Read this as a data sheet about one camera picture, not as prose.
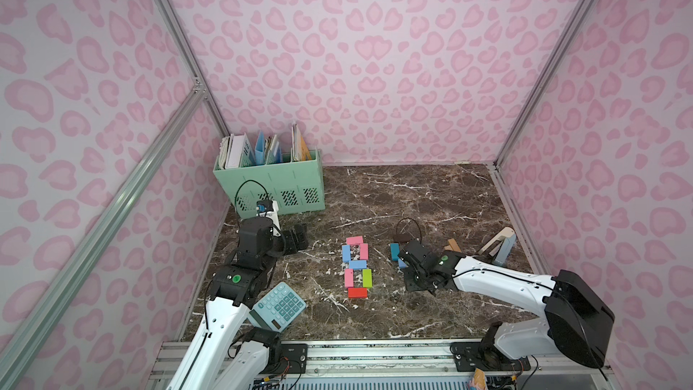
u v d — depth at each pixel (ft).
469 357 2.37
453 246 3.09
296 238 2.17
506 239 3.04
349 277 2.85
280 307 2.64
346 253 3.04
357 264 2.94
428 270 2.09
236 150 3.02
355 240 3.13
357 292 2.78
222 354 1.46
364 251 3.06
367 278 2.88
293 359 2.36
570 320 1.33
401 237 3.18
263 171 2.88
